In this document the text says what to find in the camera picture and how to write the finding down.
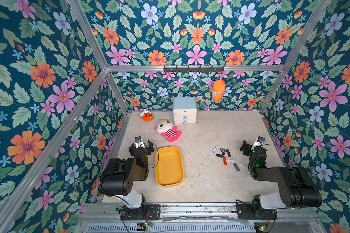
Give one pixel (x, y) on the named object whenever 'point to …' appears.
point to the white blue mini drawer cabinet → (184, 110)
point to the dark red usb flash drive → (228, 153)
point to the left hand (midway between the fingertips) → (141, 140)
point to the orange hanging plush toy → (218, 89)
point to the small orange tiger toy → (147, 116)
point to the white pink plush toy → (166, 128)
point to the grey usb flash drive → (236, 167)
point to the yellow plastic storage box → (169, 167)
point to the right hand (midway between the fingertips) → (252, 141)
